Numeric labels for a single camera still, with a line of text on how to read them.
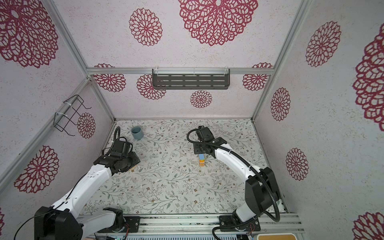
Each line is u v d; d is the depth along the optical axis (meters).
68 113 0.78
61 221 0.38
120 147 0.64
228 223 0.75
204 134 0.65
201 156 0.88
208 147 0.60
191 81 0.95
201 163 0.90
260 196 0.43
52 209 0.40
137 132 1.06
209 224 0.76
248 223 0.60
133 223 0.74
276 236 0.66
